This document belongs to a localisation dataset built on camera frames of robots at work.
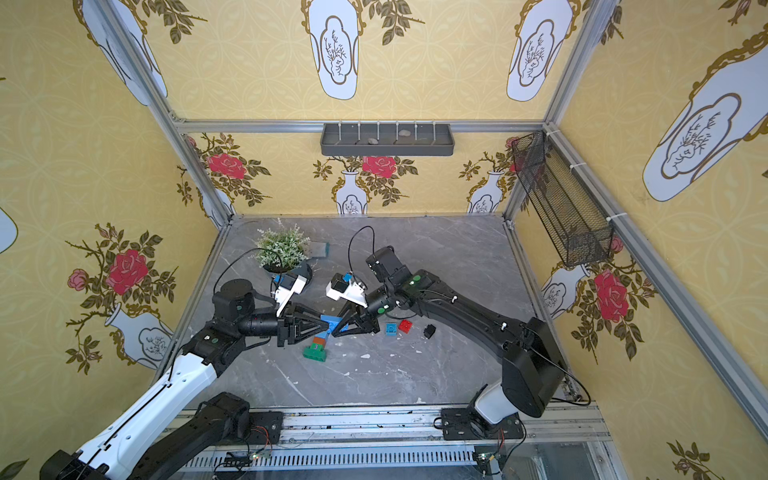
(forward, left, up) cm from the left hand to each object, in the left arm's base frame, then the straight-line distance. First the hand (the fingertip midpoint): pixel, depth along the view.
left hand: (329, 327), depth 67 cm
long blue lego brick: (0, -1, +3) cm, 3 cm away
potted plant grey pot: (+27, +17, -6) cm, 32 cm away
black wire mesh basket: (+29, -70, 0) cm, 76 cm away
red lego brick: (+9, -19, -22) cm, 30 cm away
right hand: (-1, -2, -3) cm, 3 cm away
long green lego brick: (+2, +7, -20) cm, 22 cm away
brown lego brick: (+5, +6, -22) cm, 23 cm away
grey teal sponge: (+40, +10, -22) cm, 47 cm away
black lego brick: (+8, -26, -22) cm, 35 cm away
